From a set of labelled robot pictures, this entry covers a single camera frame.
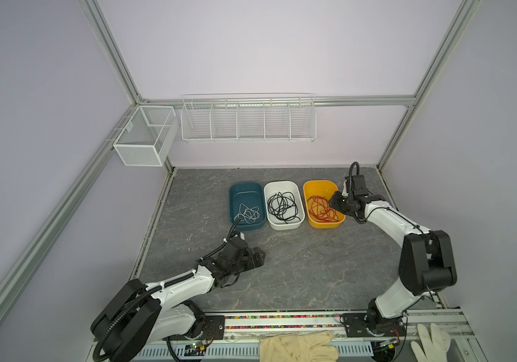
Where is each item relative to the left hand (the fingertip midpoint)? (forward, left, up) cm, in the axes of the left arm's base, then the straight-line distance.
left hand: (257, 260), depth 85 cm
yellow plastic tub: (+34, -34, -1) cm, 48 cm away
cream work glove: (-28, -16, -2) cm, 32 cm away
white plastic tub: (+36, -8, 0) cm, 37 cm away
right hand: (+20, -33, +7) cm, 39 cm away
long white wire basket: (+55, +2, +26) cm, 61 cm away
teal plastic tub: (+30, +4, -2) cm, 30 cm away
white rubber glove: (-31, -53, -2) cm, 61 cm away
